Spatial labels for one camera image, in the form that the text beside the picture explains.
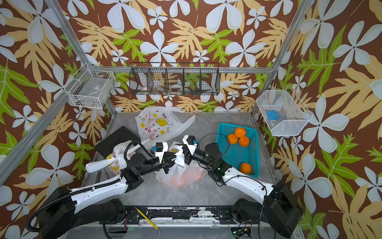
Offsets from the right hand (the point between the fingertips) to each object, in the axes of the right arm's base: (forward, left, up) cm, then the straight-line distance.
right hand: (176, 145), depth 71 cm
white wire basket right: (+21, -60, +1) cm, 63 cm away
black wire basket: (+49, +4, +5) cm, 49 cm away
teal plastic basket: (+17, -40, -26) cm, 51 cm away
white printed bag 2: (+34, +17, -25) cm, 45 cm away
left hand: (-5, -3, 0) cm, 6 cm away
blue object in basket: (+21, -55, -1) cm, 58 cm away
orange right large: (+16, -43, -21) cm, 50 cm away
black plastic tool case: (+11, +48, -20) cm, 53 cm away
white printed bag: (-9, -1, -15) cm, 18 cm away
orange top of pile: (+20, -39, -16) cm, 47 cm away
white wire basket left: (+36, +54, +8) cm, 65 cm away
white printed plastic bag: (-3, +32, -10) cm, 33 cm away
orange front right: (-3, -39, -20) cm, 44 cm away
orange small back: (+19, -36, -22) cm, 46 cm away
